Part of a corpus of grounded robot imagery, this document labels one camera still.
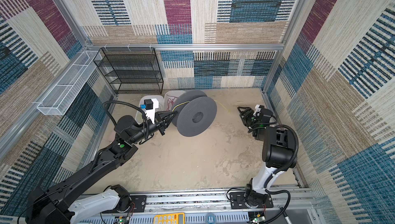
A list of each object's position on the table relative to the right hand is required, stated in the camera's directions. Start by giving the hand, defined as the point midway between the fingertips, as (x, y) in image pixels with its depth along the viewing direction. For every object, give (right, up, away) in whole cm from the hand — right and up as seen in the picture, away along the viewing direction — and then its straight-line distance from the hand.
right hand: (237, 111), depth 95 cm
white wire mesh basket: (-87, +6, -23) cm, 91 cm away
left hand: (-33, +1, -31) cm, 45 cm away
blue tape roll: (-18, -47, -25) cm, 56 cm away
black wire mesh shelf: (-71, +28, +14) cm, 77 cm away
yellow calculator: (-36, -46, -26) cm, 64 cm away
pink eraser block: (-56, -8, -37) cm, 67 cm away
